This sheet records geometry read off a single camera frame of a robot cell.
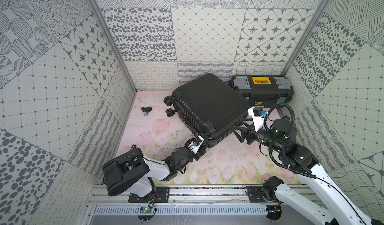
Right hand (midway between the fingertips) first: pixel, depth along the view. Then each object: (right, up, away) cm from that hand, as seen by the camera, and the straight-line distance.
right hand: (236, 125), depth 66 cm
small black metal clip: (-55, +5, +42) cm, 69 cm away
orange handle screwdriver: (-57, -17, +22) cm, 63 cm away
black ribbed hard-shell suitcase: (-11, +8, +18) cm, 23 cm away
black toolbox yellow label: (+27, +19, +33) cm, 47 cm away
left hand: (-12, -12, +13) cm, 21 cm away
